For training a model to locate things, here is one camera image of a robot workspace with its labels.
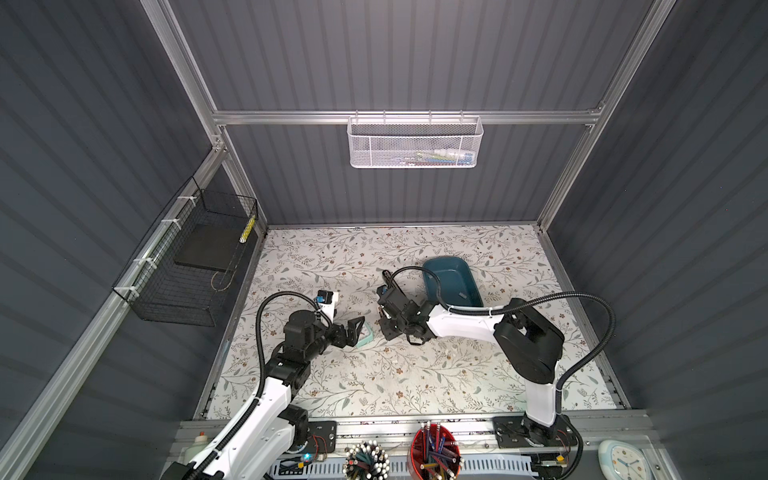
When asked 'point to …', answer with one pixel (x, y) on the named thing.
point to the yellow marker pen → (248, 228)
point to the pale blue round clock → (619, 460)
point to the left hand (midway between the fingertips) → (349, 315)
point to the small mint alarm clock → (366, 336)
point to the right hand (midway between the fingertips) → (387, 325)
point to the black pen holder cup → (366, 461)
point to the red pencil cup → (434, 453)
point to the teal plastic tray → (458, 284)
